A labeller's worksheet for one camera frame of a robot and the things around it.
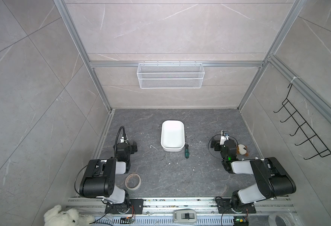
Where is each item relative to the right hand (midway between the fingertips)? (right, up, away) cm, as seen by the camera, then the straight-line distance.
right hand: (221, 137), depth 93 cm
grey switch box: (-28, -35, -25) cm, 52 cm away
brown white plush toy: (+14, -8, 0) cm, 16 cm away
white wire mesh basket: (-34, +44, +8) cm, 57 cm away
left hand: (-64, -2, +1) cm, 64 cm away
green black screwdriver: (-24, -10, -2) cm, 26 cm away
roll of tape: (-57, -25, -11) cm, 63 cm away
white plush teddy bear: (-77, -29, -36) cm, 90 cm away
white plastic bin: (-33, 0, +9) cm, 34 cm away
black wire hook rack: (+30, -1, -34) cm, 45 cm away
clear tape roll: (+23, -37, -26) cm, 51 cm away
